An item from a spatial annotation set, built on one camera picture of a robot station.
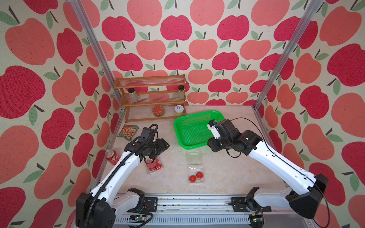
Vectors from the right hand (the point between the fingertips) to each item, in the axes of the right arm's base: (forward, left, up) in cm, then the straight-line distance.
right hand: (211, 144), depth 75 cm
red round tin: (+37, +40, -16) cm, 57 cm away
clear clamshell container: (-7, +33, -20) cm, 39 cm away
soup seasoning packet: (+15, +57, -17) cm, 62 cm away
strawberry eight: (-11, +5, -18) cm, 22 cm away
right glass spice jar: (+41, +20, +2) cm, 46 cm away
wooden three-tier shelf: (+48, +52, -12) cm, 71 cm away
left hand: (-3, +24, -5) cm, 25 cm away
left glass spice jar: (+34, +55, +3) cm, 64 cm away
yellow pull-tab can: (+37, +22, -14) cm, 46 cm away
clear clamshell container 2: (0, +8, -21) cm, 22 cm away
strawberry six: (-13, +9, -18) cm, 24 cm away
